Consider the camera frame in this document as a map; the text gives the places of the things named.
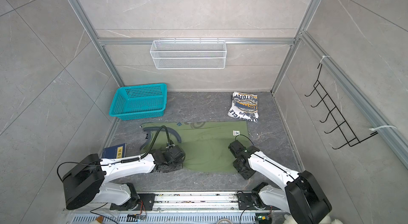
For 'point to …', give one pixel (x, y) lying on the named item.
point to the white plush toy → (288, 219)
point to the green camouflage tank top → (205, 145)
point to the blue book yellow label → (115, 152)
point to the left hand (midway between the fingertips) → (181, 161)
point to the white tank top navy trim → (245, 106)
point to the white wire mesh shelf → (188, 53)
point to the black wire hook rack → (332, 122)
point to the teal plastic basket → (139, 102)
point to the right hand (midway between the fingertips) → (238, 168)
